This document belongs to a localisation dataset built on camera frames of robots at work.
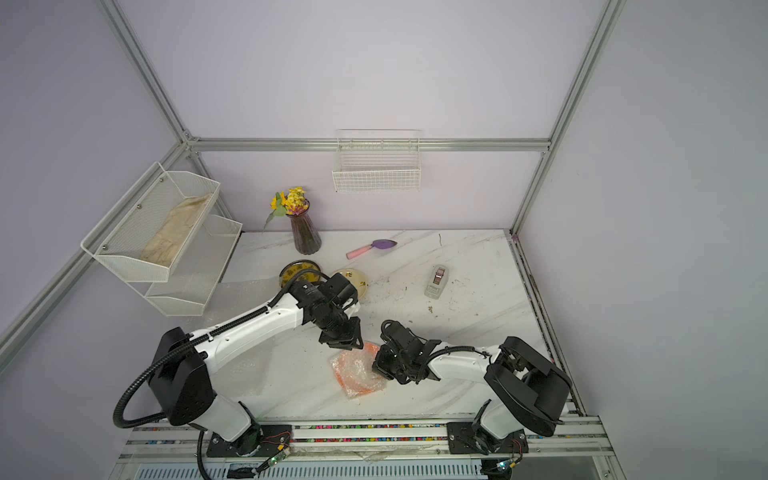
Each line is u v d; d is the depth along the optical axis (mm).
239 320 490
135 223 733
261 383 821
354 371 812
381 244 1149
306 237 1099
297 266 1086
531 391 435
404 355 674
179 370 425
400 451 732
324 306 592
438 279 1014
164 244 764
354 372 807
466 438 737
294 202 955
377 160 936
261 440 730
